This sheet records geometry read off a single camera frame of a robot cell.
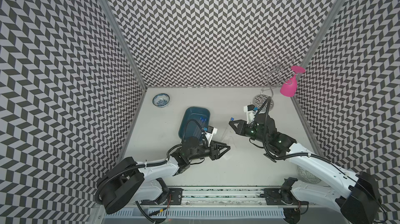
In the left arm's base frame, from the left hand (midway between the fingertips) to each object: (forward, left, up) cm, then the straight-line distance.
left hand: (227, 148), depth 73 cm
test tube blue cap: (+27, +13, -13) cm, 32 cm away
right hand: (+9, -1, +6) cm, 10 cm away
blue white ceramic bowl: (+40, +42, -12) cm, 60 cm away
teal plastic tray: (+28, +14, -13) cm, 34 cm away
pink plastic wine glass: (+31, -36, +9) cm, 48 cm away
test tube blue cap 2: (+25, +13, -13) cm, 31 cm away
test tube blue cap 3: (+12, -2, +7) cm, 14 cm away
